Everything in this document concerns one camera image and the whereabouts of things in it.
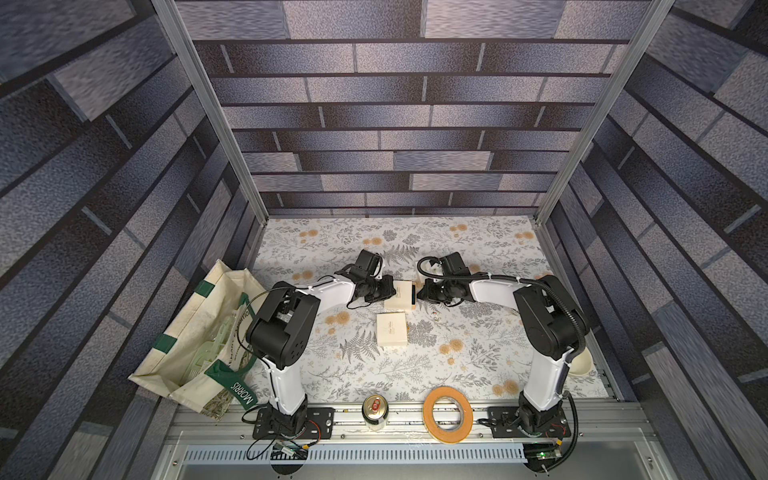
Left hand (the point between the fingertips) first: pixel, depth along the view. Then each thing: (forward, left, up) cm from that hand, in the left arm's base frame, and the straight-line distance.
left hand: (398, 289), depth 93 cm
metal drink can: (-35, +6, +5) cm, 36 cm away
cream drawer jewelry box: (-12, +2, -2) cm, 13 cm away
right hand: (+1, -7, -4) cm, 8 cm away
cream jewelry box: (-2, -1, -3) cm, 3 cm away
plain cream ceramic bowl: (-22, -50, -1) cm, 55 cm away
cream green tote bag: (-23, +53, +2) cm, 58 cm away
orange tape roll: (-39, -10, -3) cm, 40 cm away
